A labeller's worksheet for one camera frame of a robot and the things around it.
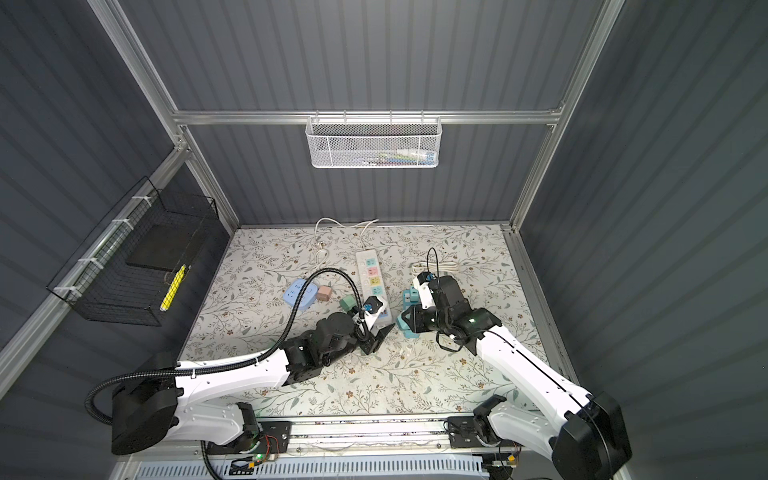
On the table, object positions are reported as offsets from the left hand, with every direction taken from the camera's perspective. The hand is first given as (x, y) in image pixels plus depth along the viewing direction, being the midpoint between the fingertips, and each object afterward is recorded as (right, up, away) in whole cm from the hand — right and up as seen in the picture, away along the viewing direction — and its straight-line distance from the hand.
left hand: (386, 316), depth 76 cm
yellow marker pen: (-50, +8, -7) cm, 51 cm away
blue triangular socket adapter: (-32, +4, +22) cm, 39 cm away
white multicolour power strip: (-6, +8, +25) cm, 27 cm away
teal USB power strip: (+7, +2, +18) cm, 19 cm away
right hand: (+6, -1, +3) cm, 7 cm away
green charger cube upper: (-13, 0, +20) cm, 24 cm away
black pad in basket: (-59, +18, 0) cm, 62 cm away
